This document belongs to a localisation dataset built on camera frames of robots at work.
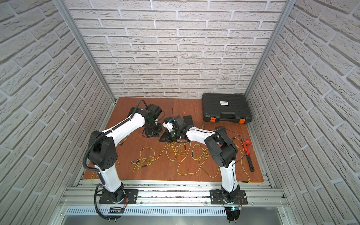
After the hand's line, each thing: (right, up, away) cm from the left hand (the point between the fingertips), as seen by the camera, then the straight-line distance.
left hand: (162, 133), depth 87 cm
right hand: (-1, -4, 0) cm, 4 cm away
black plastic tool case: (+46, +18, +19) cm, 53 cm away
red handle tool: (+56, -8, +5) cm, 57 cm away
